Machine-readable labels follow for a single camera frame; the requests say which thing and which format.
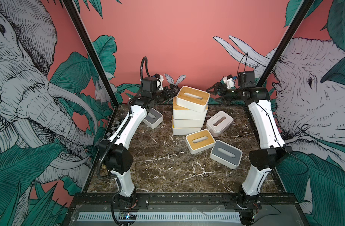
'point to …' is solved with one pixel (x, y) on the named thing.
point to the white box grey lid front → (226, 154)
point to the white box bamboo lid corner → (179, 112)
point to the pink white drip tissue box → (218, 124)
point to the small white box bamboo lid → (200, 141)
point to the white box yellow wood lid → (185, 127)
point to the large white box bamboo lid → (187, 123)
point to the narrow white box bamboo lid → (193, 99)
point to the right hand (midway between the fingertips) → (210, 92)
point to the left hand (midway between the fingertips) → (177, 89)
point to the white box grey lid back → (153, 118)
